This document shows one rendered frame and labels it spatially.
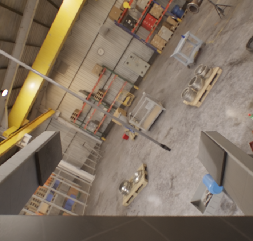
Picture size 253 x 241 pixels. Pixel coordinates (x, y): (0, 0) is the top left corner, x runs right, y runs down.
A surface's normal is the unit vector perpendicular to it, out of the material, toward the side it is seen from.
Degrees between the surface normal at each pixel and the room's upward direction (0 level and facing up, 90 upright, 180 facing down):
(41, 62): 90
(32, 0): 90
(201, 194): 90
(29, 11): 90
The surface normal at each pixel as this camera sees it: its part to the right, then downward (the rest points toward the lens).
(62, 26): 0.04, 0.27
